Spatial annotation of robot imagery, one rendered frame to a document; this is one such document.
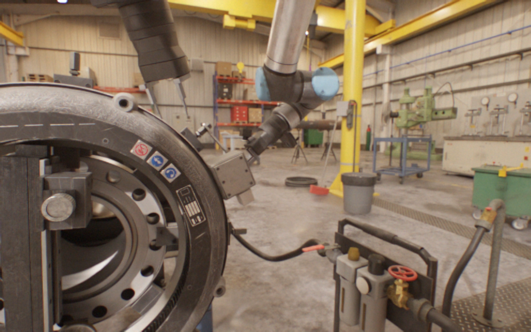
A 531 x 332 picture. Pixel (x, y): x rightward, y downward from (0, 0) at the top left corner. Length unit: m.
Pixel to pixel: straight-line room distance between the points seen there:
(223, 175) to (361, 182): 2.43
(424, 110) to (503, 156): 5.55
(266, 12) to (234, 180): 12.31
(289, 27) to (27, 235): 0.68
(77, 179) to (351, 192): 2.78
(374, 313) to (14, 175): 0.94
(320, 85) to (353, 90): 3.28
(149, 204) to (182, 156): 0.20
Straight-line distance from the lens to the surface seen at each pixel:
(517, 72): 11.88
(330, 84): 0.78
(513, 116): 6.94
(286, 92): 0.74
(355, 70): 4.09
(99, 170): 0.77
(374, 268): 0.89
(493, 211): 1.48
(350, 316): 1.04
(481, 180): 3.41
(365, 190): 3.07
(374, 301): 0.92
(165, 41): 0.48
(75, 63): 0.79
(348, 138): 3.99
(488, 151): 6.39
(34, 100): 0.66
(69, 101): 0.65
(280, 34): 0.68
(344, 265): 0.96
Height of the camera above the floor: 0.88
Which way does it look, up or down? 7 degrees down
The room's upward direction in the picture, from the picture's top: straight up
